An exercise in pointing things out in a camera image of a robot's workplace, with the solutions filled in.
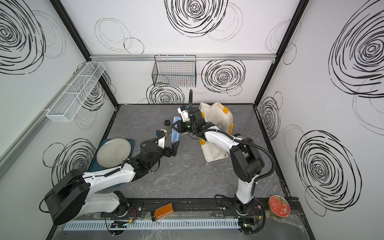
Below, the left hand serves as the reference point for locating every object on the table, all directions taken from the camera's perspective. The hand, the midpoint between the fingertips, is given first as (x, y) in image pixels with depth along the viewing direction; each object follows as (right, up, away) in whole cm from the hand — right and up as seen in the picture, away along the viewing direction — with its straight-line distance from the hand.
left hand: (172, 140), depth 82 cm
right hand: (0, +8, +2) cm, 8 cm away
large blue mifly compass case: (+2, +3, 0) cm, 3 cm away
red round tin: (+53, -30, -11) cm, 62 cm away
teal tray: (-30, -4, +16) cm, 34 cm away
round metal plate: (-41, -10, +14) cm, 44 cm away
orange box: (-2, -32, -12) cm, 34 cm away
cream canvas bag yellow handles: (+28, +15, +14) cm, 34 cm away
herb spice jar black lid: (-6, +9, +14) cm, 18 cm away
